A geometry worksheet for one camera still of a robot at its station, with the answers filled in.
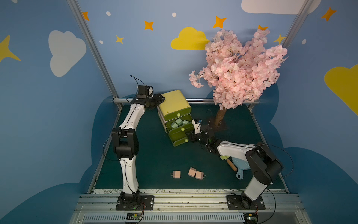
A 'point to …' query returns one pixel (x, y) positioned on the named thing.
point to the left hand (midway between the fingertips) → (161, 98)
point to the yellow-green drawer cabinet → (175, 101)
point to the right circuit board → (251, 218)
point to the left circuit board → (134, 216)
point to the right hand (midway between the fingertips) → (189, 130)
